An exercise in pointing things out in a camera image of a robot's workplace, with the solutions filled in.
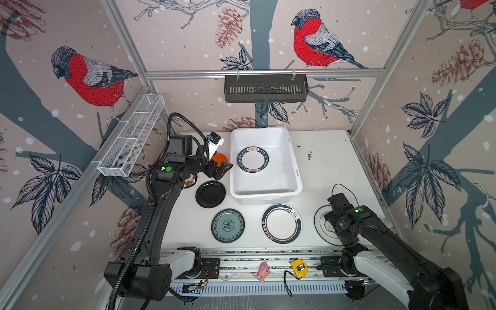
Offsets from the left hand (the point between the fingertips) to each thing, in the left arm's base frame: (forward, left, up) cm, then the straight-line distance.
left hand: (221, 157), depth 71 cm
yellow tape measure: (-32, -30, -28) cm, 52 cm away
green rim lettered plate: (+22, -12, -30) cm, 39 cm away
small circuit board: (-38, +11, -33) cm, 51 cm away
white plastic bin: (+15, -18, -30) cm, 38 cm away
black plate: (0, +9, -29) cm, 30 cm away
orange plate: (+26, +8, -33) cm, 43 cm away
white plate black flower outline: (-16, -43, -30) cm, 55 cm away
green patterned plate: (-15, -1, -31) cm, 35 cm away
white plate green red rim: (-15, -25, -30) cm, 42 cm away
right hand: (-17, -46, -29) cm, 57 cm away
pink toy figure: (-33, -16, -28) cm, 46 cm away
